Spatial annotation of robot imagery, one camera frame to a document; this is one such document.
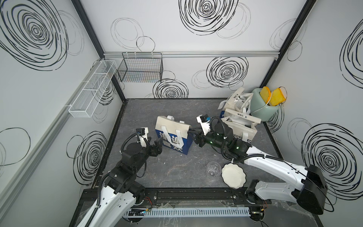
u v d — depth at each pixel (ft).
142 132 1.99
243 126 2.76
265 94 3.14
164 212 3.16
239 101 3.13
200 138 2.04
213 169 2.71
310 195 1.26
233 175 2.66
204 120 1.99
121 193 1.57
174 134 2.51
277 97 3.14
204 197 2.48
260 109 3.18
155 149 2.03
